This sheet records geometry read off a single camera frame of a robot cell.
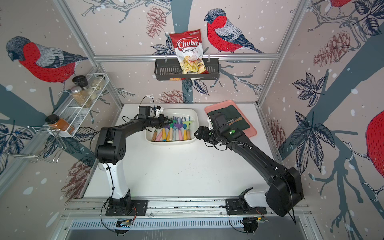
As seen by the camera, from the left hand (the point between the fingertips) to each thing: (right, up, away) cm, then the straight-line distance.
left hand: (174, 118), depth 96 cm
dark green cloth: (+43, +4, +21) cm, 48 cm away
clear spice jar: (-42, +21, -12) cm, 49 cm away
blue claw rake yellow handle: (+7, -12, +4) cm, 14 cm away
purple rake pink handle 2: (+3, -5, +8) cm, 10 cm away
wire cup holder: (-54, -14, -28) cm, 62 cm away
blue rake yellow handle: (-4, -12, +4) cm, 13 cm away
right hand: (+16, -8, -17) cm, 24 cm away
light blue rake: (-1, -11, +4) cm, 12 cm away
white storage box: (-4, +4, +14) cm, 15 cm away
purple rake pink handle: (-11, -12, +4) cm, 16 cm away
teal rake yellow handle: (-8, -11, +4) cm, 14 cm away
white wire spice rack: (-49, +1, -23) cm, 54 cm away
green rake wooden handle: (-14, -12, +5) cm, 20 cm away
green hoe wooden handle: (+8, -3, +11) cm, 14 cm away
